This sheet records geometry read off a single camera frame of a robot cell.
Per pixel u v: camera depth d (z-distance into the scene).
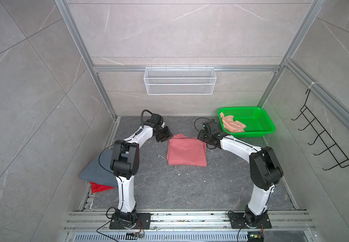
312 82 0.70
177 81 1.01
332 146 0.63
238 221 0.73
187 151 0.97
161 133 0.86
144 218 0.74
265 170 0.49
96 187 0.83
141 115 0.79
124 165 0.54
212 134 0.73
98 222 0.75
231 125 1.04
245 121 1.18
